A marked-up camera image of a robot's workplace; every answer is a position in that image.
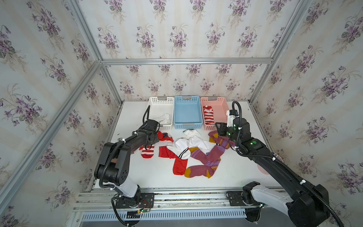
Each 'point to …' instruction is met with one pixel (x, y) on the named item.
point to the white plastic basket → (161, 109)
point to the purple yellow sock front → (207, 170)
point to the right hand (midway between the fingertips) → (220, 123)
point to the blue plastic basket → (187, 113)
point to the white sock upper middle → (203, 145)
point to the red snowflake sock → (163, 136)
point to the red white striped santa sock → (208, 112)
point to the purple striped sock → (213, 157)
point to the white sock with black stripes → (180, 148)
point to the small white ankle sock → (164, 119)
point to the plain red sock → (180, 165)
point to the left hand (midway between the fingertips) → (152, 140)
